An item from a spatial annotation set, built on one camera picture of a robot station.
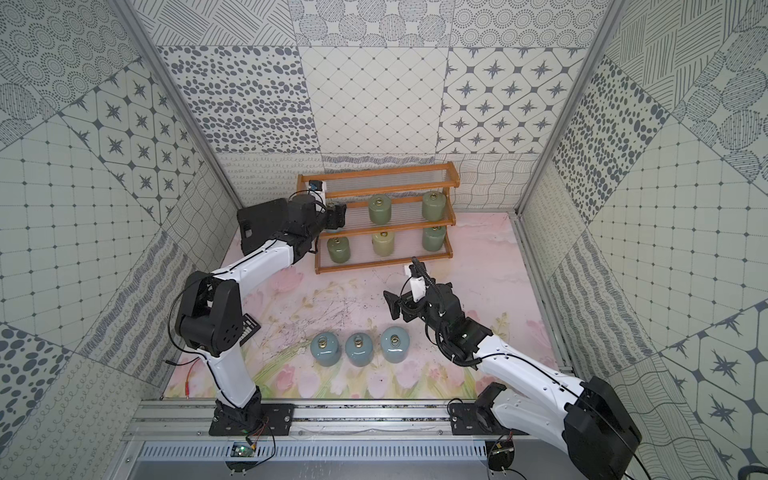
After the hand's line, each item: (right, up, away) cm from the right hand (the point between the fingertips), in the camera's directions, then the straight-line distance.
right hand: (402, 288), depth 80 cm
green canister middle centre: (-7, +23, +12) cm, 27 cm away
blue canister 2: (-2, -15, -2) cm, 15 cm away
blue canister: (-20, -16, -2) cm, 26 cm away
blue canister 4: (-22, +16, +15) cm, 31 cm away
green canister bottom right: (+12, +14, +23) cm, 29 cm away
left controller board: (-40, -38, -9) cm, 55 cm away
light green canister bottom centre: (-6, +12, +21) cm, 25 cm away
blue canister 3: (-11, -16, -2) cm, 20 cm away
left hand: (-17, +24, +10) cm, 31 cm away
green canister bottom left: (-21, +10, +18) cm, 29 cm away
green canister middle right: (+11, +24, +13) cm, 29 cm away
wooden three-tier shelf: (-2, +21, +18) cm, 28 cm away
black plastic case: (-51, +19, +29) cm, 62 cm away
